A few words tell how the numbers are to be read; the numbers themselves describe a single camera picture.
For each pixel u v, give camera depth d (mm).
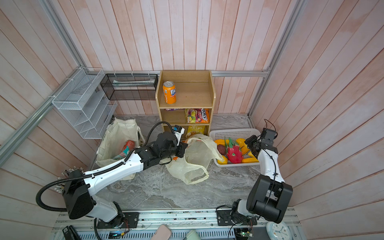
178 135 681
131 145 968
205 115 947
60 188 686
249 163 880
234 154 862
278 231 686
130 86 982
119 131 886
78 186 460
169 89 746
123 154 866
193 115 928
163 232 688
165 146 578
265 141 658
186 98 854
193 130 1070
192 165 680
